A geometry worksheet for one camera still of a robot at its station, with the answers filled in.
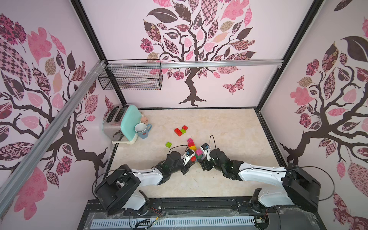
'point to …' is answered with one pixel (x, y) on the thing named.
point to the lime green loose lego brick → (168, 144)
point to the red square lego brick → (193, 158)
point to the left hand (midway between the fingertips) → (192, 162)
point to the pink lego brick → (199, 152)
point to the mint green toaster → (119, 123)
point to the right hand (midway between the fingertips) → (202, 155)
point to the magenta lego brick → (189, 140)
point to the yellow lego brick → (193, 147)
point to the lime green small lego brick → (183, 131)
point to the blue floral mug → (142, 129)
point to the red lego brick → (190, 144)
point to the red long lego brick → (178, 132)
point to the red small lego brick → (185, 127)
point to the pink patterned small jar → (143, 120)
